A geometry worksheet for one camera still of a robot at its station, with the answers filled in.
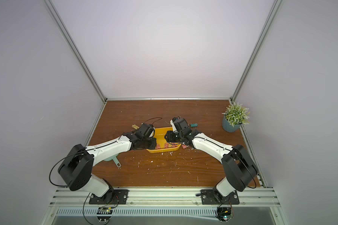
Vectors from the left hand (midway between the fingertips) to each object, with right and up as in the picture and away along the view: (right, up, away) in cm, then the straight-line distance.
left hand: (158, 143), depth 87 cm
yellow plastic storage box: (+2, -1, +5) cm, 6 cm away
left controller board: (-26, -33, -16) cm, 45 cm away
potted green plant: (+49, +18, 0) cm, 53 cm away
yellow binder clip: (-18, +9, +14) cm, 25 cm away
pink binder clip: (+17, -3, +3) cm, 18 cm away
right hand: (+6, +7, -3) cm, 9 cm away
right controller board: (+35, -31, -20) cm, 50 cm away
